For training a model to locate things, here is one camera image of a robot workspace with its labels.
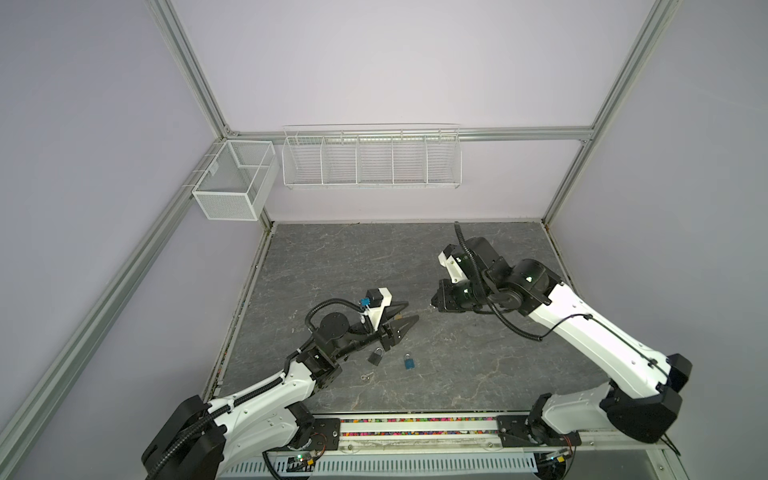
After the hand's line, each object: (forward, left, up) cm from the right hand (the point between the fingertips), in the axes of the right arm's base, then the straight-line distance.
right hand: (431, 303), depth 68 cm
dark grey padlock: (-3, +14, -26) cm, 30 cm away
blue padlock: (-4, +5, -26) cm, 27 cm away
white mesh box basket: (+50, +64, -3) cm, 82 cm away
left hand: (-2, +4, -3) cm, 5 cm away
